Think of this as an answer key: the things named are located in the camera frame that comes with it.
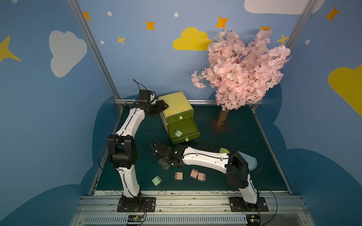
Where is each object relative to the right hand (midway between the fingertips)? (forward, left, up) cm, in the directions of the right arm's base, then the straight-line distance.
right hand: (166, 155), depth 83 cm
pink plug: (-9, -8, -7) cm, 14 cm away
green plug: (+16, -5, 0) cm, 17 cm away
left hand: (+29, +4, +13) cm, 32 cm away
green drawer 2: (+20, -9, 0) cm, 21 cm away
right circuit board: (-28, -49, -13) cm, 58 cm away
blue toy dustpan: (+4, -55, -10) cm, 56 cm away
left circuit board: (-31, +13, -10) cm, 36 cm away
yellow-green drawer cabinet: (+34, -4, +12) cm, 36 cm away
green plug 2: (-13, +4, -7) cm, 15 cm away
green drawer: (+23, -6, +10) cm, 26 cm away
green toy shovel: (+11, -37, -10) cm, 40 cm away
